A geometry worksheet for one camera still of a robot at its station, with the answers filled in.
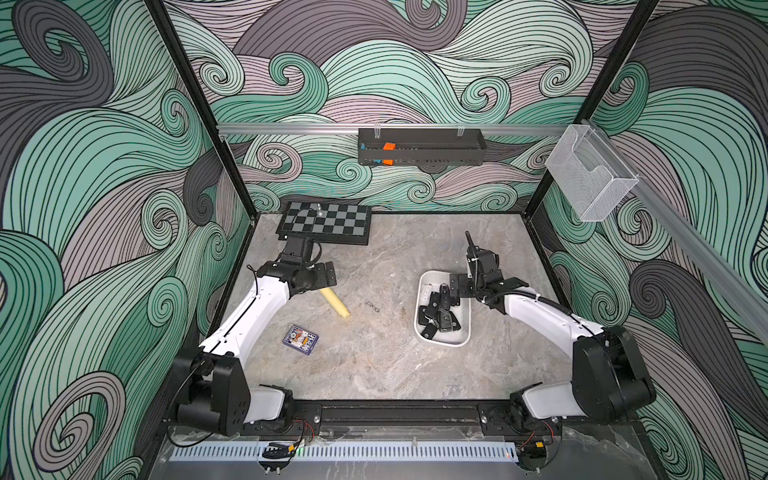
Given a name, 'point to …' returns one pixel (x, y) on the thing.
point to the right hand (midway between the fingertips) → (471, 281)
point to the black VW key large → (435, 300)
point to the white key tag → (426, 292)
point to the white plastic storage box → (438, 316)
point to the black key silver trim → (444, 295)
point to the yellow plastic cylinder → (340, 307)
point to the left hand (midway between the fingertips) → (320, 275)
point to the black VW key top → (429, 331)
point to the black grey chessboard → (326, 222)
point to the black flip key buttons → (445, 322)
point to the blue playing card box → (300, 339)
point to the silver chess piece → (319, 212)
